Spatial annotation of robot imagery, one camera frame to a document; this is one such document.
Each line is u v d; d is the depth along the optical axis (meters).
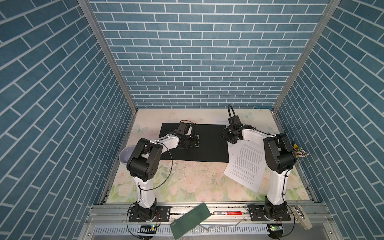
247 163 0.92
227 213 0.74
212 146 0.99
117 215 0.75
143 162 0.50
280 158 0.53
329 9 0.71
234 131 0.77
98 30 0.77
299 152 0.78
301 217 0.72
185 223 0.70
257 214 0.73
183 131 0.79
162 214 0.73
